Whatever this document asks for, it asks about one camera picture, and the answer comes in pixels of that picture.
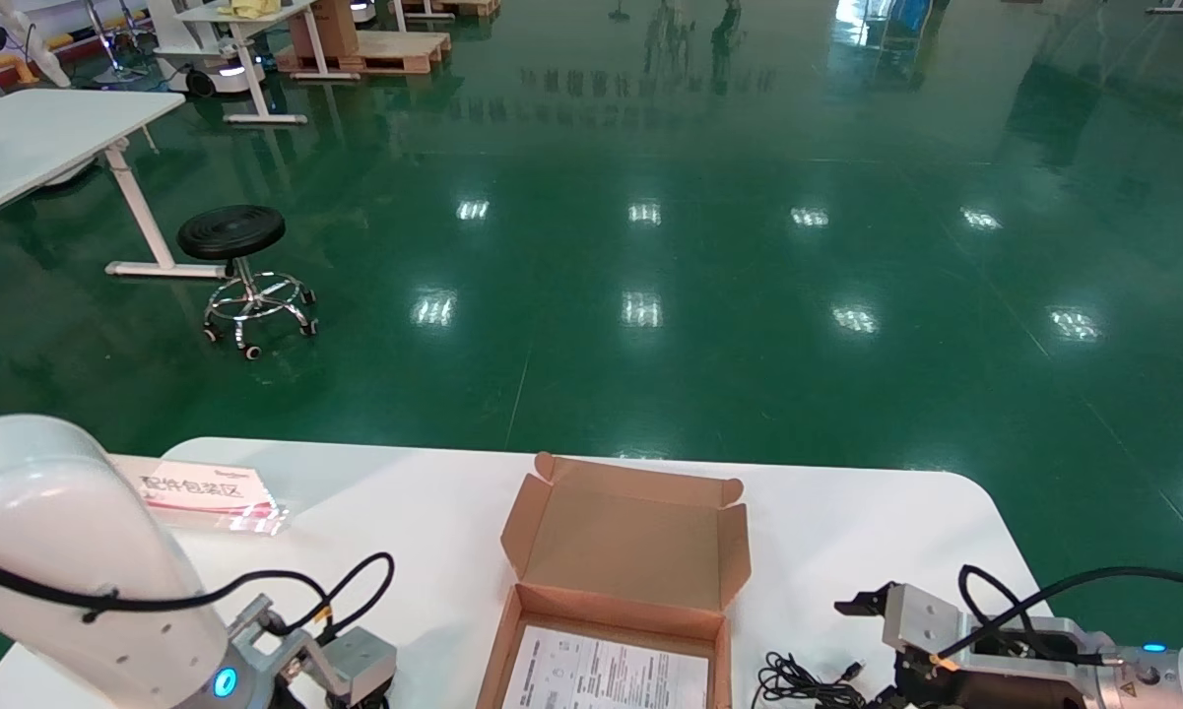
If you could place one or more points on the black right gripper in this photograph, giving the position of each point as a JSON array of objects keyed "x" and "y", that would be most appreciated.
[{"x": 995, "y": 694}]

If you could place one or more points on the brown cardboard storage box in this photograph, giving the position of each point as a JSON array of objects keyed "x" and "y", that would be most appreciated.
[{"x": 630, "y": 537}]

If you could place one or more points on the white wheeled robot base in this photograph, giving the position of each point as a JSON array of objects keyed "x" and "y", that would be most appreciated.
[{"x": 207, "y": 71}]

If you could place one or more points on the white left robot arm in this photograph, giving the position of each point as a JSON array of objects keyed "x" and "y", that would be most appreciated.
[{"x": 49, "y": 532}]

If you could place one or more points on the wooden pallet with box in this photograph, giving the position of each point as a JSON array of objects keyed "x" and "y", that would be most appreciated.
[{"x": 394, "y": 47}]

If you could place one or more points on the white printed instruction sheet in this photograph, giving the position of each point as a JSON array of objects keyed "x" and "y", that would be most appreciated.
[{"x": 601, "y": 679}]

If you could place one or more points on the clear acrylic sign pink label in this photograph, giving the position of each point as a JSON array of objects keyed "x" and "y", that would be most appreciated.
[{"x": 207, "y": 487}]

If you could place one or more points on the white metal floor bar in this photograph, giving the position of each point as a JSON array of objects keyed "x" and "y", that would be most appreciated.
[{"x": 1174, "y": 9}]

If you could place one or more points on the black round stool chrome base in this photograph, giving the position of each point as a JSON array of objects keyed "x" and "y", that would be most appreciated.
[{"x": 231, "y": 231}]

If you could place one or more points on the empty wooden pallet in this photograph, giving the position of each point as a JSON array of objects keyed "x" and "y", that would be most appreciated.
[{"x": 453, "y": 7}]

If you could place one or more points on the brown cardboard carton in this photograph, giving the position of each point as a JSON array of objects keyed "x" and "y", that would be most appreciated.
[{"x": 328, "y": 25}]

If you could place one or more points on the yellow cloth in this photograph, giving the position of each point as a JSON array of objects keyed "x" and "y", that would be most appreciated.
[{"x": 249, "y": 8}]

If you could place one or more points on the small white table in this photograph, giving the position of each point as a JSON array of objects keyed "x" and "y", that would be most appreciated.
[{"x": 202, "y": 13}]

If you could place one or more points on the large white table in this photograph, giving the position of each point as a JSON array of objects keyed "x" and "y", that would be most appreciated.
[{"x": 39, "y": 138}]

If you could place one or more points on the white slanted robot limb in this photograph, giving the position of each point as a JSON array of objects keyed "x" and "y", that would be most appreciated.
[{"x": 37, "y": 54}]

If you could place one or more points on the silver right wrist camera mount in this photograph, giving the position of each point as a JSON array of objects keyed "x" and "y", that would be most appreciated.
[{"x": 921, "y": 615}]

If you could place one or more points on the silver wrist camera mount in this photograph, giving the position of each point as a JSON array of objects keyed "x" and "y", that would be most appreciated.
[
  {"x": 360, "y": 660},
  {"x": 921, "y": 615}
]

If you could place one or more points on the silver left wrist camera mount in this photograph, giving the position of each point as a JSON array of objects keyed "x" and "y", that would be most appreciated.
[{"x": 360, "y": 660}]

